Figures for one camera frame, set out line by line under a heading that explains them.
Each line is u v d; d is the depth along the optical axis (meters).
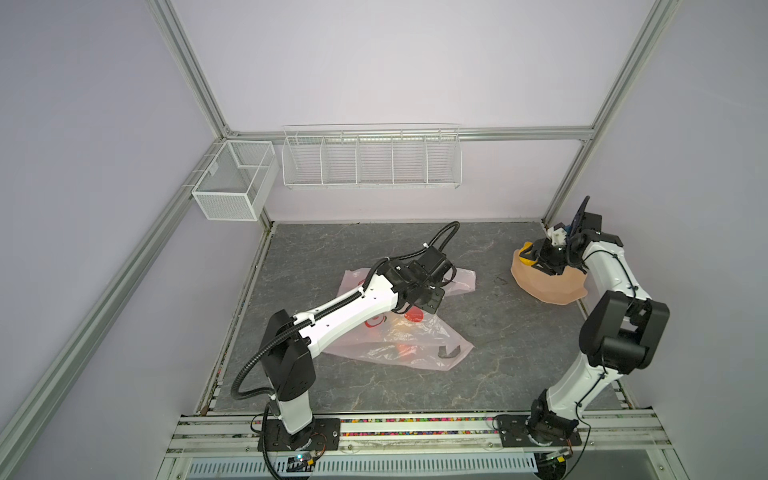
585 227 0.72
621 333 0.49
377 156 1.01
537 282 1.02
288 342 0.48
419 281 0.55
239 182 1.02
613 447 0.72
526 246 0.90
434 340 0.76
